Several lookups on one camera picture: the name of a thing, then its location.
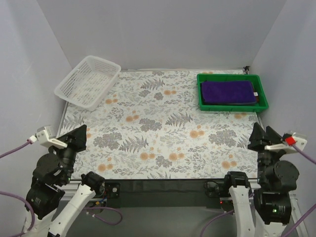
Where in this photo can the purple cloth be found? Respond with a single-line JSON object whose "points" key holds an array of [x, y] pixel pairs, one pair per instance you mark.
{"points": [[227, 92]]}

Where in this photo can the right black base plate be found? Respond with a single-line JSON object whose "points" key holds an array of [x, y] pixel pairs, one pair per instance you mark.
{"points": [[220, 188]]}

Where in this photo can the grey cloth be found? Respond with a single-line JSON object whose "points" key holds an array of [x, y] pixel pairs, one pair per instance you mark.
{"points": [[231, 104]]}

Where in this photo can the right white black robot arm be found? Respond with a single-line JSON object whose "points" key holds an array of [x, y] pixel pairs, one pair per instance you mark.
{"points": [[266, 211]]}

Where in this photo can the floral table mat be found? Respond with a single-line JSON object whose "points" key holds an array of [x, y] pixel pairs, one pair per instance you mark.
{"points": [[150, 126]]}

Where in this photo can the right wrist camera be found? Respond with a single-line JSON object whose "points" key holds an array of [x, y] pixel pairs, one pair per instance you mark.
{"points": [[290, 143]]}

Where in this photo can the aluminium frame rail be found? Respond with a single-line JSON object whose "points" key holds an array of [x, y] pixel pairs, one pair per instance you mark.
{"points": [[296, 212]]}

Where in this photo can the white plastic basket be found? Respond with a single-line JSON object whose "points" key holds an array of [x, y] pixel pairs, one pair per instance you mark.
{"points": [[89, 82]]}

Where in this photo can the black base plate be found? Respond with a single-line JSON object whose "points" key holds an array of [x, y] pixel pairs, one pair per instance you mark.
{"points": [[105, 190], [220, 188]]}

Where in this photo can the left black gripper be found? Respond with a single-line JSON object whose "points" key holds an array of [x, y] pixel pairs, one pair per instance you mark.
{"points": [[71, 142]]}

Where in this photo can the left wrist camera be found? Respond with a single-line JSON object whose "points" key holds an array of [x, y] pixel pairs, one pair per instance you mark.
{"points": [[46, 137]]}

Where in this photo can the green plastic tray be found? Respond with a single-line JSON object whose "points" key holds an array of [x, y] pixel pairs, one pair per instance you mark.
{"points": [[254, 79]]}

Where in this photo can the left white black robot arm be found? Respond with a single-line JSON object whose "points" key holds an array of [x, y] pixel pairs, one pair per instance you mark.
{"points": [[54, 170]]}

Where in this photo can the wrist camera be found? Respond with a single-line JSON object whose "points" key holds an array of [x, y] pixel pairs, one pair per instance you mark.
{"points": [[46, 137], [290, 143]]}

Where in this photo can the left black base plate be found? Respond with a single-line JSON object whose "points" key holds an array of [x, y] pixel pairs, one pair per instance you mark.
{"points": [[105, 190]]}

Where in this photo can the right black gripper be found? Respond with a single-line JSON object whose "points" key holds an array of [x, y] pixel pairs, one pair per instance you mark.
{"points": [[264, 147]]}

